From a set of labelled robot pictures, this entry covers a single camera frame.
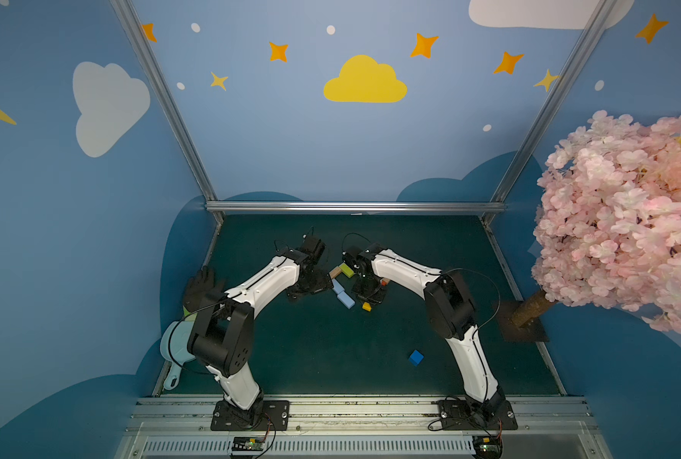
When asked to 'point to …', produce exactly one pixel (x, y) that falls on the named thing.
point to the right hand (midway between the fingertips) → (365, 300)
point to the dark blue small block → (416, 358)
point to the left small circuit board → (248, 444)
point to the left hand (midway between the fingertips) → (317, 286)
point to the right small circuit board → (488, 446)
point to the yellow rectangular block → (366, 306)
